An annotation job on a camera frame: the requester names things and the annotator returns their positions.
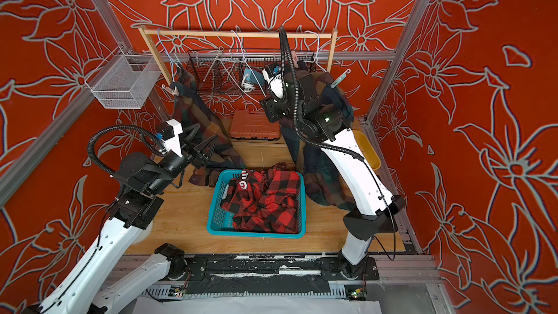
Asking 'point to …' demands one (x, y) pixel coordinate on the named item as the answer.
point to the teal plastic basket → (220, 220)
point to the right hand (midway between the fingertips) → (260, 95)
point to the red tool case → (253, 125)
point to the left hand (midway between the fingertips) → (206, 129)
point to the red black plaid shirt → (267, 200)
